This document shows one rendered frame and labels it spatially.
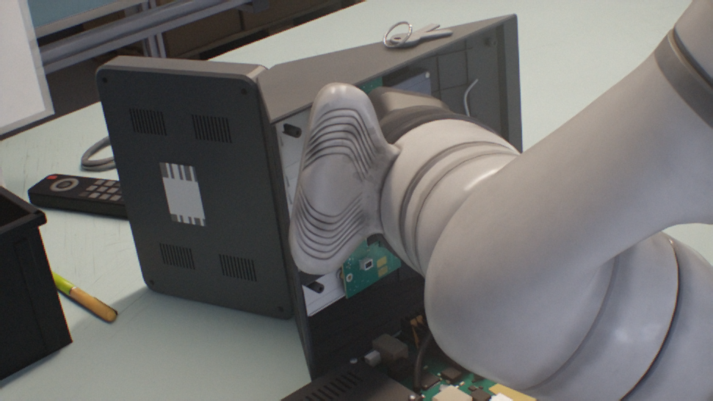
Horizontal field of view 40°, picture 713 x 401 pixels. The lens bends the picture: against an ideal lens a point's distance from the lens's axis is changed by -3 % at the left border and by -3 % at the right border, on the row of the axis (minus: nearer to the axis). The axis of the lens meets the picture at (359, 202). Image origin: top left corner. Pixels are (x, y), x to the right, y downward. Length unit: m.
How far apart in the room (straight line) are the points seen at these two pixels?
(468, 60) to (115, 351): 0.36
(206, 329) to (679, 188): 0.57
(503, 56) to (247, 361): 0.30
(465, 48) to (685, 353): 0.47
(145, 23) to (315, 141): 1.66
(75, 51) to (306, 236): 1.61
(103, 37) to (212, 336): 1.33
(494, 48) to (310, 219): 0.34
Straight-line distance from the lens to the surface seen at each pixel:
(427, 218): 0.40
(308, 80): 0.67
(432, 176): 0.42
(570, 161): 0.30
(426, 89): 0.74
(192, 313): 0.83
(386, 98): 0.56
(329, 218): 0.46
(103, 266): 0.93
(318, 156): 0.46
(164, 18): 2.13
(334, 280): 0.72
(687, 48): 0.29
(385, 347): 0.70
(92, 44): 2.07
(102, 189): 1.03
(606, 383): 0.32
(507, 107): 0.79
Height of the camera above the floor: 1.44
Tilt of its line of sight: 27 degrees down
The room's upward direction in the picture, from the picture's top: 7 degrees counter-clockwise
